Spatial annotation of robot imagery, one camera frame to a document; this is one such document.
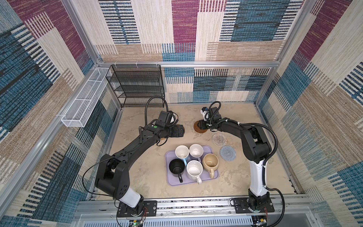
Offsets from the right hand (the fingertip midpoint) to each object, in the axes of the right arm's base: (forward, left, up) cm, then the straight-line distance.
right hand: (200, 124), depth 102 cm
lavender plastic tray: (-18, -3, -4) cm, 18 cm away
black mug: (-29, +17, -2) cm, 34 cm away
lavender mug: (-20, +5, 0) cm, 20 cm away
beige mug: (-26, -4, -4) cm, 27 cm away
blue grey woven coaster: (-21, -16, -4) cm, 26 cm away
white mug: (-31, +7, -3) cm, 31 cm away
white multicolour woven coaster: (-10, -12, -4) cm, 17 cm away
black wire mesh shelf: (+29, +48, +15) cm, 58 cm away
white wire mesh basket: (+5, +79, +15) cm, 81 cm away
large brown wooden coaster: (-2, +2, -2) cm, 4 cm away
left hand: (-11, +15, +12) cm, 23 cm away
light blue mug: (-20, +14, 0) cm, 25 cm away
